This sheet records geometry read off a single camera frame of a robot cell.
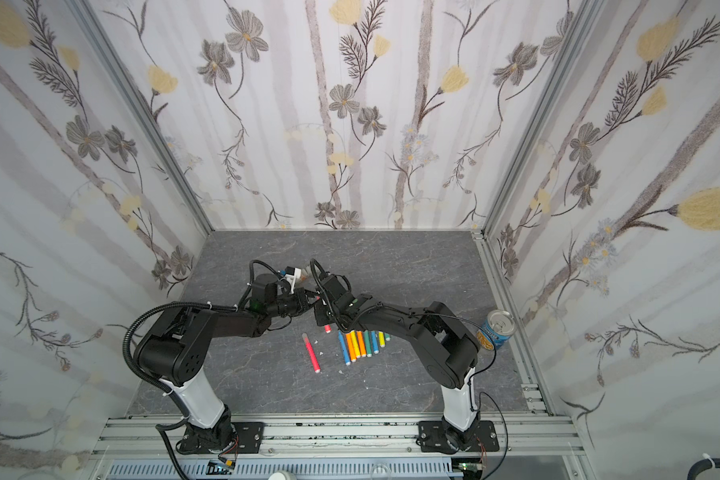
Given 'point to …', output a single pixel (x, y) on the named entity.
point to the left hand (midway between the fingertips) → (319, 290)
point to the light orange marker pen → (350, 347)
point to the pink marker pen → (314, 360)
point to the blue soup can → (499, 327)
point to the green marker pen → (388, 337)
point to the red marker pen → (327, 328)
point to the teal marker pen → (368, 346)
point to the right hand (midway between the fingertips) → (311, 301)
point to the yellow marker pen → (381, 338)
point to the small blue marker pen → (344, 348)
